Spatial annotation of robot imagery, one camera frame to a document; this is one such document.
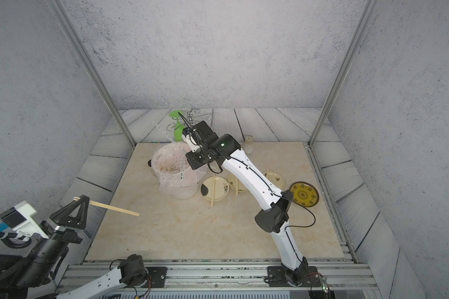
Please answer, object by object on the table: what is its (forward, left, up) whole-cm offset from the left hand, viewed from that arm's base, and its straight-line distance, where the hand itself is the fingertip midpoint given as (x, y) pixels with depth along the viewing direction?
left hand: (87, 199), depth 48 cm
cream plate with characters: (+29, -43, -42) cm, 66 cm away
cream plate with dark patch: (+29, -32, -43) cm, 61 cm away
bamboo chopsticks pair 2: (+30, -40, -41) cm, 65 cm away
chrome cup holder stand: (+50, -18, -13) cm, 55 cm away
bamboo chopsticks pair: (+28, -28, -42) cm, 58 cm away
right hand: (+24, -21, -13) cm, 35 cm away
